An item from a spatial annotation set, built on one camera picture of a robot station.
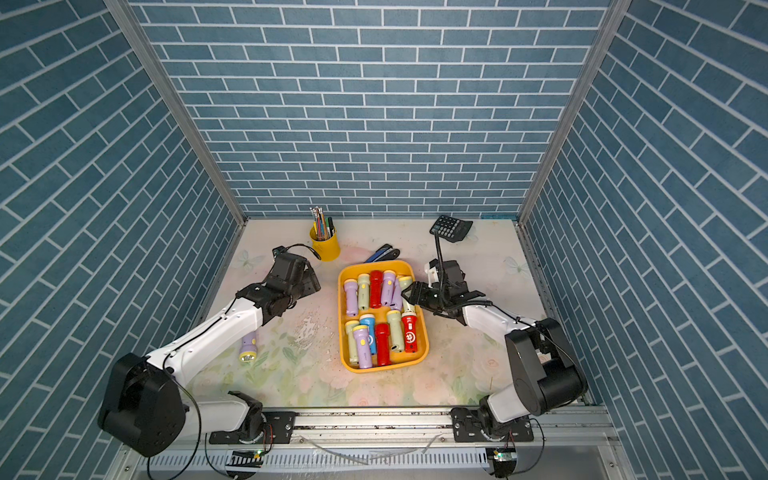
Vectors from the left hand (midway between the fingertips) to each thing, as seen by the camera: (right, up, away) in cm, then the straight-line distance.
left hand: (315, 280), depth 87 cm
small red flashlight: (+20, -15, 0) cm, 25 cm away
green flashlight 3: (+24, -15, 0) cm, 28 cm away
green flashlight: (+26, -2, +7) cm, 27 cm away
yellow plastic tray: (+9, +2, +12) cm, 15 cm away
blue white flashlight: (+16, -12, +2) cm, 20 cm away
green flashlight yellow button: (+13, -5, +10) cm, 17 cm away
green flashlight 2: (+11, -19, -3) cm, 23 cm away
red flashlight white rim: (+28, -13, +2) cm, 30 cm away
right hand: (+28, -5, +3) cm, 29 cm away
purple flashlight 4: (+14, -15, -4) cm, 21 cm away
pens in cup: (-2, +16, +16) cm, 23 cm away
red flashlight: (+17, -4, +10) cm, 20 cm away
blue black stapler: (+19, +7, +21) cm, 30 cm away
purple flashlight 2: (+21, -1, +12) cm, 25 cm away
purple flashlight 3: (+24, -8, +7) cm, 26 cm away
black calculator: (+45, +16, +29) cm, 56 cm away
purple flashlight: (+9, -4, +9) cm, 14 cm away
